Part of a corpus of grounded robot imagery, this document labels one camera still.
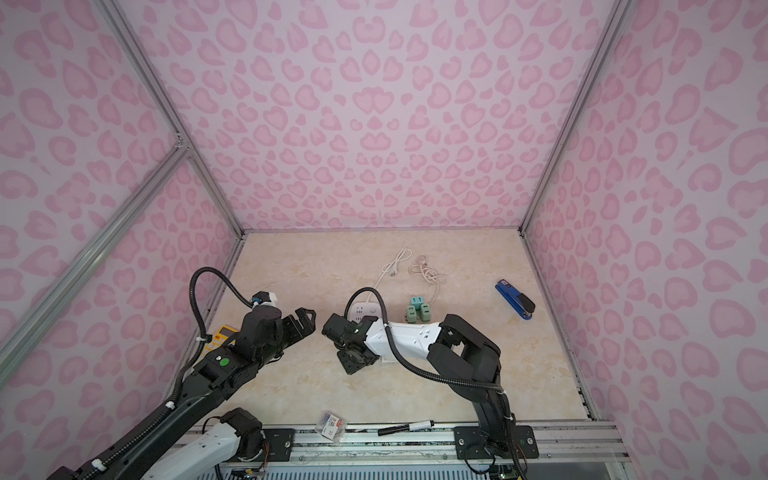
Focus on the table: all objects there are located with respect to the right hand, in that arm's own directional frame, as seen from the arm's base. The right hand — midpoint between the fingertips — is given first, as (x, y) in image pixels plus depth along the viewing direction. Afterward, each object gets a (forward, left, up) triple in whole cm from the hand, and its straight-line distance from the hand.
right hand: (350, 362), depth 85 cm
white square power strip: (+16, 0, 0) cm, 16 cm away
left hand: (+6, +9, +14) cm, 18 cm away
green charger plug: (+14, -21, +4) cm, 26 cm away
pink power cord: (+32, -22, +1) cm, 39 cm away
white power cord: (+34, -11, -1) cm, 36 cm away
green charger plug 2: (+12, -17, +5) cm, 22 cm away
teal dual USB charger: (+18, -19, +4) cm, 26 cm away
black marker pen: (-16, -17, -1) cm, 23 cm away
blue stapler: (+21, -52, 0) cm, 56 cm away
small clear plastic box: (-16, +3, 0) cm, 16 cm away
